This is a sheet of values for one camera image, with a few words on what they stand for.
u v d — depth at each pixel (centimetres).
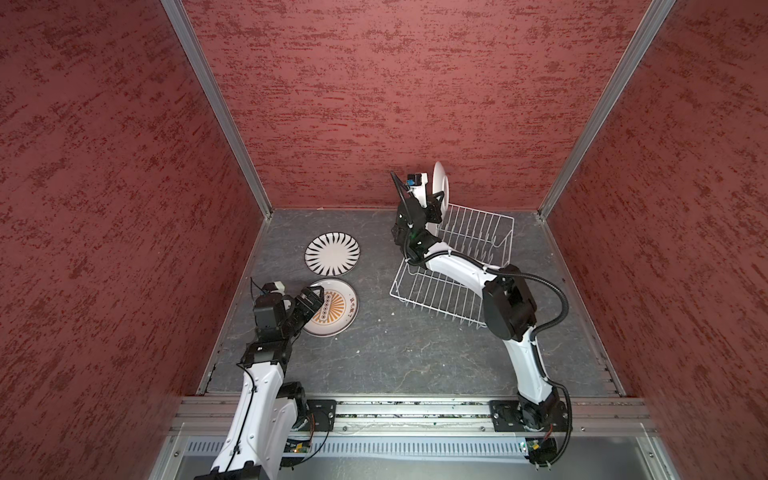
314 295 75
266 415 50
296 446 71
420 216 66
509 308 55
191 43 76
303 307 73
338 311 92
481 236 106
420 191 75
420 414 76
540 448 71
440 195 83
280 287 77
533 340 58
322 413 73
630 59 79
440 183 85
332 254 107
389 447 77
